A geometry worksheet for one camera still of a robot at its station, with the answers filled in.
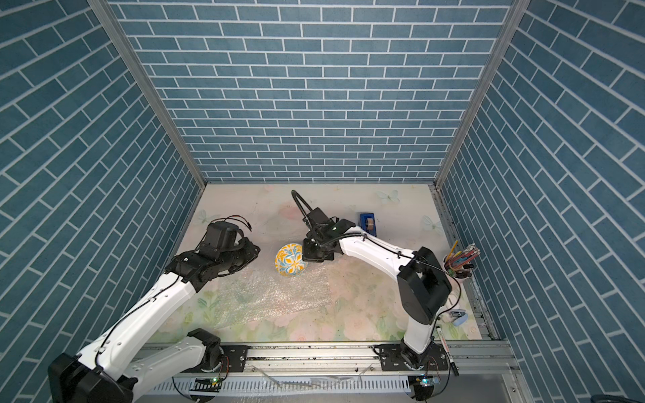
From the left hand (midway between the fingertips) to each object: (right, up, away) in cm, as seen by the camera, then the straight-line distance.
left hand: (270, 250), depth 78 cm
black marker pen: (+55, -33, -6) cm, 64 cm away
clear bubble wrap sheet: (-6, -16, +9) cm, 19 cm away
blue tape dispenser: (+32, +9, +25) cm, 42 cm away
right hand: (+11, -4, +5) cm, 13 cm away
